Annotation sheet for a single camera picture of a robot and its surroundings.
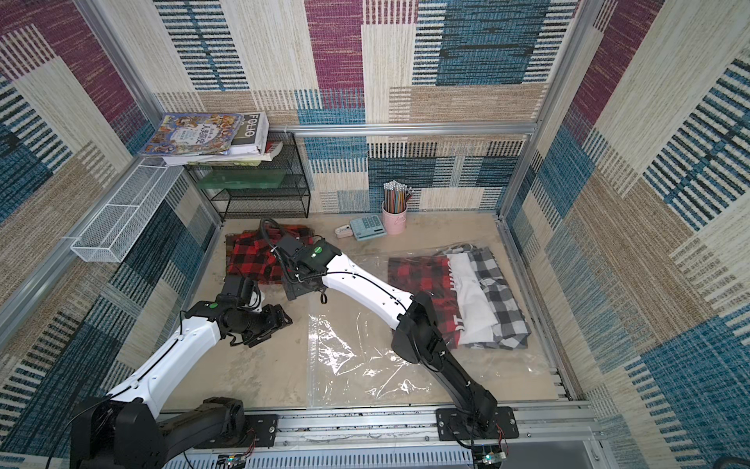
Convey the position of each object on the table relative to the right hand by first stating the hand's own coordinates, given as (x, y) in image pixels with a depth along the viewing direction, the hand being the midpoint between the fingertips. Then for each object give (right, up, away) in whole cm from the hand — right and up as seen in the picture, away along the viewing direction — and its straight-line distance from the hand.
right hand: (304, 284), depth 83 cm
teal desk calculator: (+16, +18, +32) cm, 40 cm away
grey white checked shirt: (+60, -14, +4) cm, 62 cm away
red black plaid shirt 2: (+38, +1, +15) cm, 41 cm away
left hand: (-6, -11, 0) cm, 13 cm away
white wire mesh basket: (-43, +13, -13) cm, 47 cm away
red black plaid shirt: (-22, +8, +19) cm, 30 cm away
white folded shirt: (+50, -9, +8) cm, 51 cm away
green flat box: (-22, +32, +11) cm, 40 cm away
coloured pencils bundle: (+27, +29, +25) cm, 47 cm away
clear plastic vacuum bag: (+14, -22, 0) cm, 26 cm away
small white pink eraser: (+7, +16, +29) cm, 34 cm away
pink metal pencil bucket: (+27, +19, +26) cm, 42 cm away
